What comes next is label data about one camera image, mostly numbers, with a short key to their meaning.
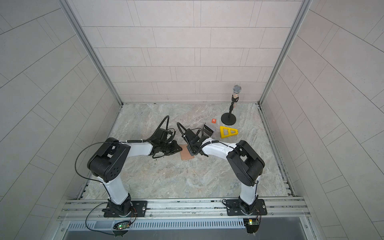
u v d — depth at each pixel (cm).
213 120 105
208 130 95
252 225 68
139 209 71
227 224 68
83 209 71
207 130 95
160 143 76
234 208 71
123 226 64
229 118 105
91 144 89
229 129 100
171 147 84
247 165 46
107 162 48
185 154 90
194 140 69
